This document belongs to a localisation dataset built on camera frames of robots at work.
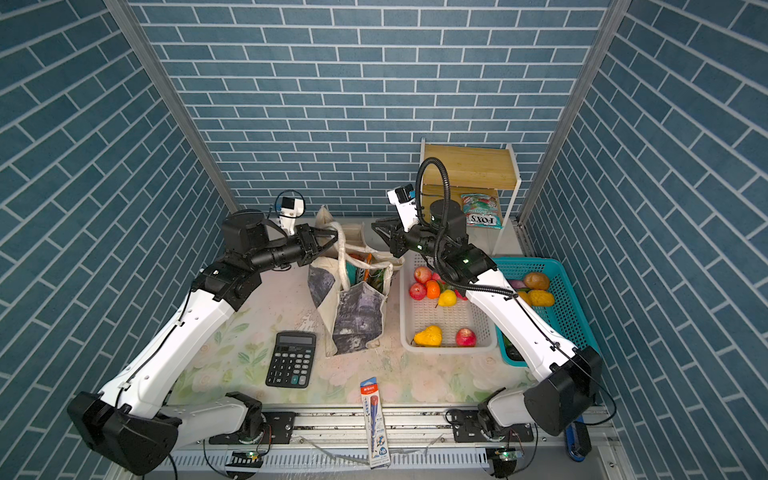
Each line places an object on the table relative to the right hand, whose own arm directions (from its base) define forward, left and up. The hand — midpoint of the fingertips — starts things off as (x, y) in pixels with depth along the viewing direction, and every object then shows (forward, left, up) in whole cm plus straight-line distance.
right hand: (372, 221), depth 68 cm
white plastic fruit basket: (-4, -11, -38) cm, 40 cm away
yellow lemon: (+2, -21, -35) cm, 41 cm away
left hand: (-5, +6, -1) cm, 8 cm away
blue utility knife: (-34, -50, -34) cm, 69 cm away
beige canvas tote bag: (-14, +4, -7) cm, 15 cm away
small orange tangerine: (+4, -16, -33) cm, 37 cm away
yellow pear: (-12, -16, -33) cm, 38 cm away
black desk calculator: (-21, +23, -35) cm, 47 cm away
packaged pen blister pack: (-39, -4, -36) cm, 54 cm away
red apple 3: (+10, -13, -33) cm, 37 cm away
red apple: (-11, -26, -34) cm, 44 cm away
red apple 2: (+3, -11, -33) cm, 35 cm away
